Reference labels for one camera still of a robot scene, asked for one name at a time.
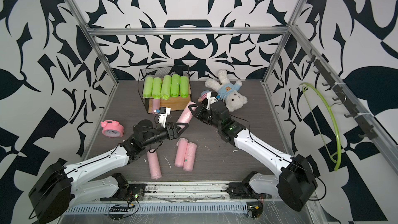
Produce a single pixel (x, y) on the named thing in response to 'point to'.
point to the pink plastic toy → (112, 129)
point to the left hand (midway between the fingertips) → (185, 122)
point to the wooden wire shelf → (175, 103)
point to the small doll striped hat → (203, 95)
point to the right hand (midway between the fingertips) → (189, 106)
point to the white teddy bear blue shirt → (228, 93)
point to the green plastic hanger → (338, 163)
